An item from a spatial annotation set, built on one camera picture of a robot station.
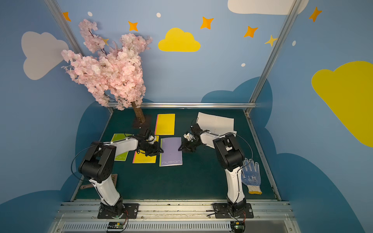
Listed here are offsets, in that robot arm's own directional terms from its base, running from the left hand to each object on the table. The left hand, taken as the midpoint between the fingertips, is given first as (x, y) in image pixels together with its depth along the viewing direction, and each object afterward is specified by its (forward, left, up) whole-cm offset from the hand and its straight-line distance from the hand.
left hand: (162, 150), depth 96 cm
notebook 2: (-3, -6, -2) cm, 7 cm away
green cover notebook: (+11, +35, -2) cm, 37 cm away
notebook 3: (+32, -29, -3) cm, 44 cm away
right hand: (+1, -12, 0) cm, 12 cm away
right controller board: (-41, -44, -4) cm, 60 cm away
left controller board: (-42, +19, -3) cm, 46 cm away
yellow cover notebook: (+23, +1, -2) cm, 23 cm away
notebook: (-6, +13, -1) cm, 15 cm away
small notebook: (+22, -41, -4) cm, 46 cm away
